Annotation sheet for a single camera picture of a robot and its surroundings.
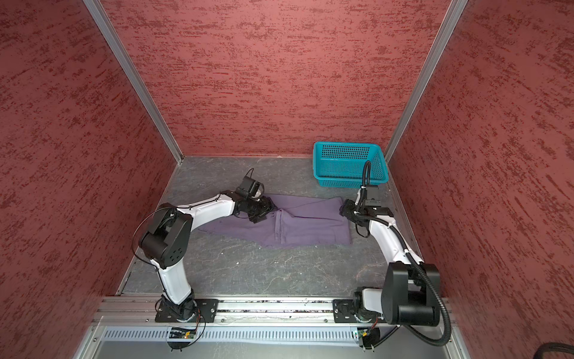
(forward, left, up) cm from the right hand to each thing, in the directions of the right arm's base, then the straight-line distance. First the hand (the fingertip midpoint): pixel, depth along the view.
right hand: (344, 213), depth 88 cm
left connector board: (-38, +60, -11) cm, 71 cm away
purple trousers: (+2, +19, -8) cm, 21 cm away
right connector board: (-40, -3, -12) cm, 42 cm away
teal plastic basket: (+35, -5, -9) cm, 37 cm away
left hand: (+2, +30, -3) cm, 30 cm away
